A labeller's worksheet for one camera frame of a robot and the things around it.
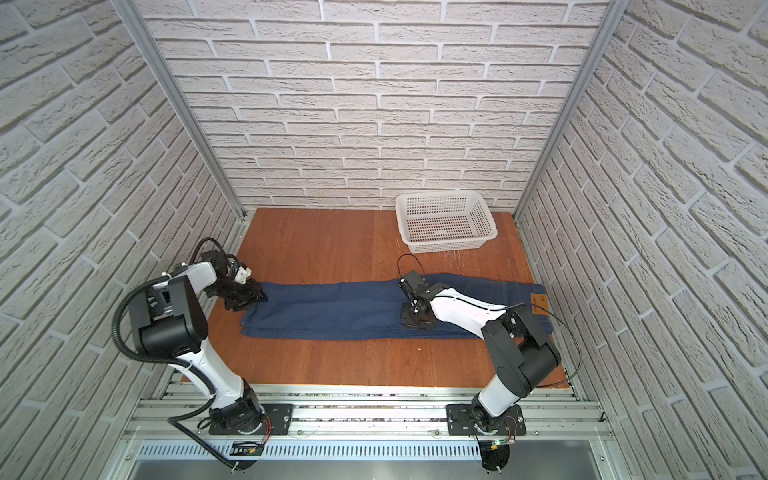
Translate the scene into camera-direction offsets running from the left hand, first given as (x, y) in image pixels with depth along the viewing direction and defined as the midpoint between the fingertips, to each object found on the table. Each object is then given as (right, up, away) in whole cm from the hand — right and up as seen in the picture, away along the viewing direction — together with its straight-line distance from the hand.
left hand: (259, 297), depth 94 cm
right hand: (+48, -6, -5) cm, 49 cm away
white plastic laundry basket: (+64, +26, +23) cm, 73 cm away
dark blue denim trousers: (+36, -5, +2) cm, 37 cm away
